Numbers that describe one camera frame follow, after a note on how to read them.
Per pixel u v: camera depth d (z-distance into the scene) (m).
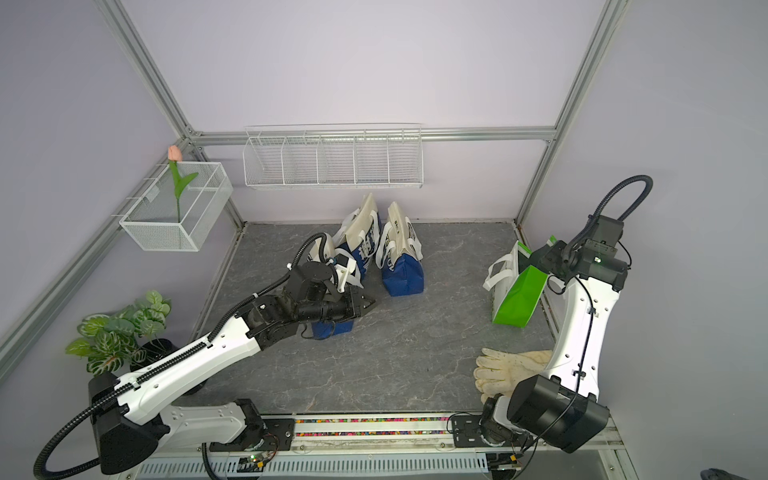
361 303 0.64
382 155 1.03
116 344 0.63
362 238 0.87
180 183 0.84
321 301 0.56
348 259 0.67
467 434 0.74
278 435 0.74
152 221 0.76
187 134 0.91
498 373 0.81
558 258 0.47
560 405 0.42
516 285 0.75
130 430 0.40
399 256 0.85
